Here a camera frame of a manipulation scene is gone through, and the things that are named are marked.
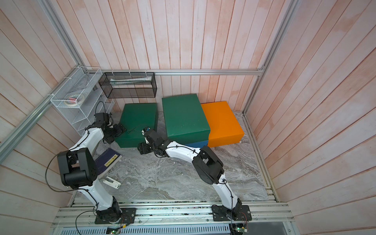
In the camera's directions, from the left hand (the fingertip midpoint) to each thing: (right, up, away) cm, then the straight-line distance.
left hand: (122, 133), depth 94 cm
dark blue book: (-8, -18, -5) cm, 20 cm away
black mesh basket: (0, +35, +10) cm, 36 cm away
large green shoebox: (+42, +8, -11) cm, 44 cm away
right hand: (+15, -8, -6) cm, 18 cm away
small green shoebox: (+6, +11, +9) cm, 15 cm away
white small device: (0, -28, -13) cm, 30 cm away
